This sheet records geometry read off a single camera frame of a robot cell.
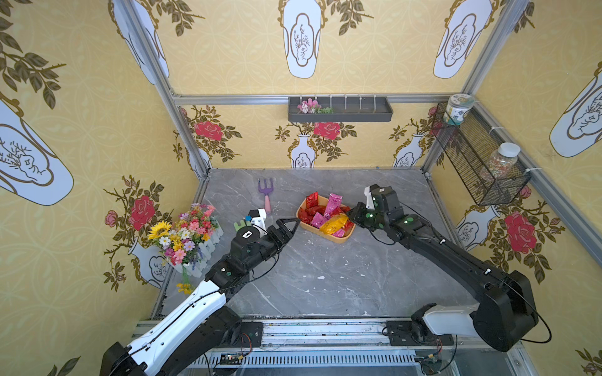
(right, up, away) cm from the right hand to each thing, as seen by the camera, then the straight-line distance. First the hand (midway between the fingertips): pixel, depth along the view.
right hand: (349, 208), depth 83 cm
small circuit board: (-39, -46, -10) cm, 61 cm away
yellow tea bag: (-6, -5, -3) cm, 8 cm away
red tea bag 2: (-16, -4, +11) cm, 20 cm away
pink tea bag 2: (-10, -5, +10) cm, 15 cm away
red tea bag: (-13, +2, +17) cm, 22 cm away
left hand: (-21, -4, -9) cm, 23 cm away
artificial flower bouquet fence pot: (-54, -10, -4) cm, 55 cm away
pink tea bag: (-4, +1, +15) cm, 15 cm away
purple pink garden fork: (-35, +6, +31) cm, 47 cm away
